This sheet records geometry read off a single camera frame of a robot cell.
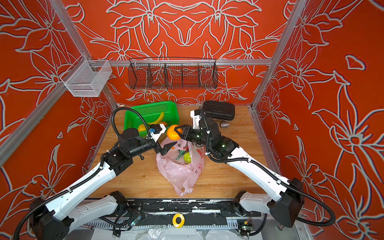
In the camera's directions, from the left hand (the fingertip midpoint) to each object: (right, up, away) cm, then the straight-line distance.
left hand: (170, 131), depth 68 cm
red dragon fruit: (+4, -14, +20) cm, 25 cm away
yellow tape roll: (+6, -43, 0) cm, 43 cm away
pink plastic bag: (+5, -25, +11) cm, 28 cm away
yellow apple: (-23, 0, +31) cm, 38 cm away
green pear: (+8, -17, +18) cm, 26 cm away
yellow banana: (-13, +5, +38) cm, 41 cm away
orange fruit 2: (+1, -1, -3) cm, 3 cm away
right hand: (+2, +1, -2) cm, 3 cm away
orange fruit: (-10, +3, +40) cm, 41 cm away
